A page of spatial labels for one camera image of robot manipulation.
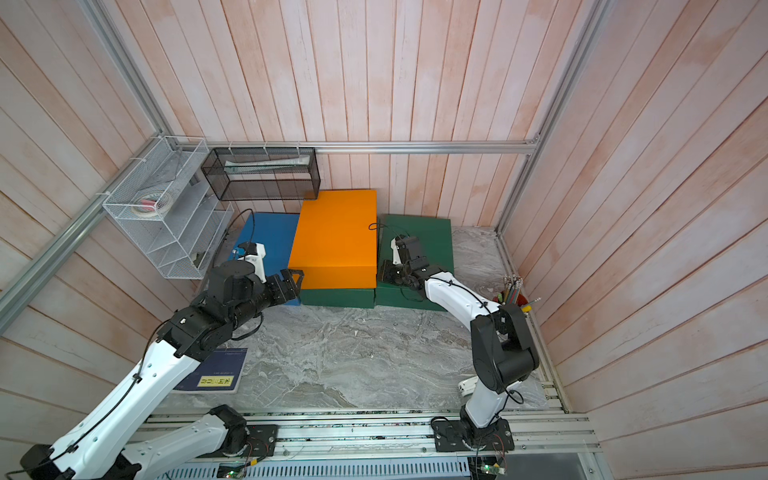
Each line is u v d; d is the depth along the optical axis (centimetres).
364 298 90
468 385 80
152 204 73
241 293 51
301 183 107
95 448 37
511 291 83
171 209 75
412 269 70
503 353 47
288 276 62
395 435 76
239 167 88
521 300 86
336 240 84
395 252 84
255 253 61
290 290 62
